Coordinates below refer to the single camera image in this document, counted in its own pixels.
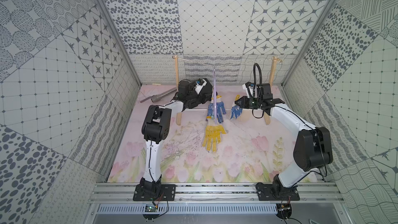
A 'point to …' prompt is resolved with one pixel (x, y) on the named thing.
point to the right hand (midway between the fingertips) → (236, 103)
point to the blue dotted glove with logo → (220, 107)
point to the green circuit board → (151, 208)
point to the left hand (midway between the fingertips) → (213, 91)
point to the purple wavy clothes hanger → (214, 92)
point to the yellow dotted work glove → (212, 136)
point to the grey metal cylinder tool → (157, 98)
